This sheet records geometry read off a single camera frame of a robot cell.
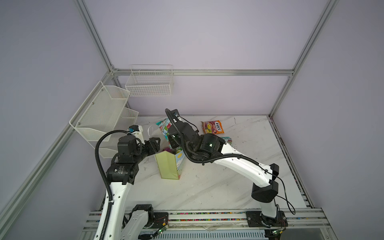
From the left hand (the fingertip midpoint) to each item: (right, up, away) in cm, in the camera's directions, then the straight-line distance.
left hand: (154, 142), depth 71 cm
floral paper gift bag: (+6, -12, +6) cm, 15 cm away
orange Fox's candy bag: (+33, +8, +40) cm, 53 cm away
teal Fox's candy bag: (+42, -1, +34) cm, 54 cm away
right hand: (+9, +6, -6) cm, 12 cm away
